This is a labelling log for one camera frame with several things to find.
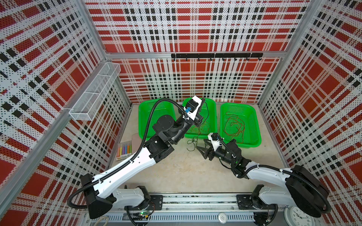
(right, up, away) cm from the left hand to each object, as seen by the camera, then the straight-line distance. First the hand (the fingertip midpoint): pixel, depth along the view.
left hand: (204, 98), depth 56 cm
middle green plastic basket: (+11, -9, +45) cm, 47 cm away
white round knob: (+11, -58, +13) cm, 60 cm away
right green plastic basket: (+40, -6, +52) cm, 65 cm away
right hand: (+2, -23, +23) cm, 32 cm away
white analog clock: (+45, -55, +11) cm, 72 cm away
